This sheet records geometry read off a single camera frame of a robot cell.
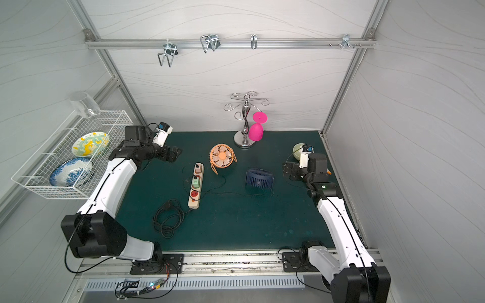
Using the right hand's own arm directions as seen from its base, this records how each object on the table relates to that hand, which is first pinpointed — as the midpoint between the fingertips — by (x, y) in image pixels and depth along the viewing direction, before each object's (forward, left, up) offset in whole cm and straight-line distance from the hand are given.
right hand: (295, 163), depth 80 cm
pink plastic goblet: (+24, +17, -4) cm, 29 cm away
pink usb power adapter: (+5, +47, -15) cm, 49 cm away
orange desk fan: (+12, +35, -12) cm, 39 cm away
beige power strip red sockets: (-6, +46, -17) cm, 49 cm away
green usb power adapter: (-4, +46, -14) cm, 48 cm away
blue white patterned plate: (-16, +79, +14) cm, 82 cm away
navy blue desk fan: (-1, +15, -11) cm, 19 cm away
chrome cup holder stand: (+31, +26, -20) cm, 45 cm away
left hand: (+5, +54, +4) cm, 55 cm away
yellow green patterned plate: (-4, +80, +14) cm, 81 cm away
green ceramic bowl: (-2, +2, +12) cm, 12 cm away
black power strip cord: (-19, +56, -18) cm, 62 cm away
